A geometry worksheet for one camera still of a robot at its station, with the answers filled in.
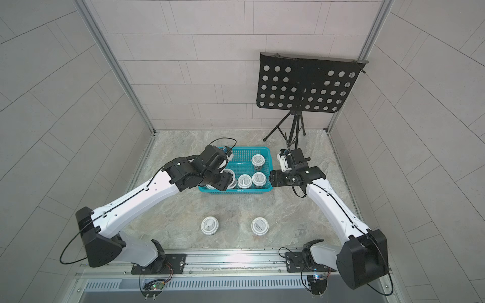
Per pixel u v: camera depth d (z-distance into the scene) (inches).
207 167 20.5
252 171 38.8
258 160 37.4
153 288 25.3
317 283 26.8
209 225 29.4
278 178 27.3
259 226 29.6
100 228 15.2
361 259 15.1
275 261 28.8
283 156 28.3
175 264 28.0
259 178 34.8
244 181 34.7
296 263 27.9
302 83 29.2
